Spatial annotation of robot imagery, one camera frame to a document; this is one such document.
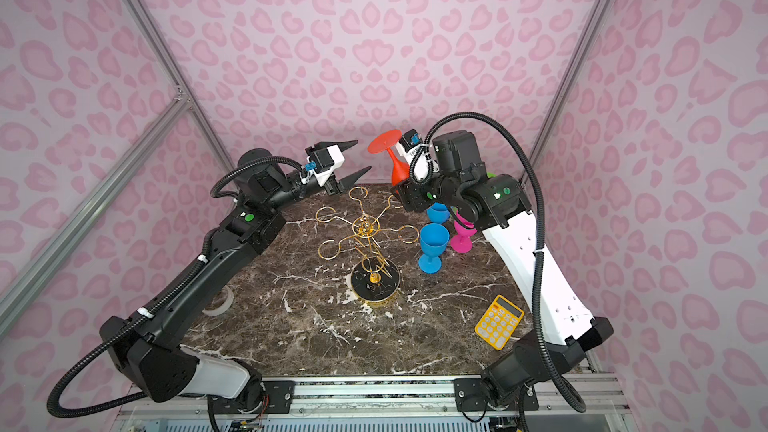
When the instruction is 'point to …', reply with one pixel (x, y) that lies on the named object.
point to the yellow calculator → (499, 322)
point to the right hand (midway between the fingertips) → (406, 178)
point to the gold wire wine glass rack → (375, 277)
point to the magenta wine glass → (462, 242)
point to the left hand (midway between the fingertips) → (359, 144)
